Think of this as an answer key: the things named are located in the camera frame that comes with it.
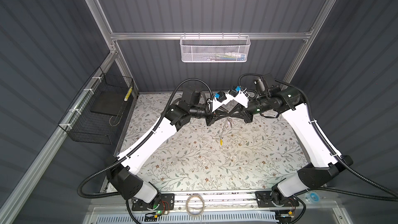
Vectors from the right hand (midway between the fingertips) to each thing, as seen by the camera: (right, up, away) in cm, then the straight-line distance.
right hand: (233, 113), depth 66 cm
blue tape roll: (+42, -41, +8) cm, 59 cm away
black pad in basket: (-59, +5, +9) cm, 60 cm away
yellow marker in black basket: (-53, +8, +14) cm, 56 cm away
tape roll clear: (-20, -43, +6) cm, 48 cm away
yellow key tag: (-2, -19, +28) cm, 34 cm away
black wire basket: (-64, -1, +6) cm, 64 cm away
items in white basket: (+3, +33, +25) cm, 42 cm away
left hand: (-2, -1, -2) cm, 3 cm away
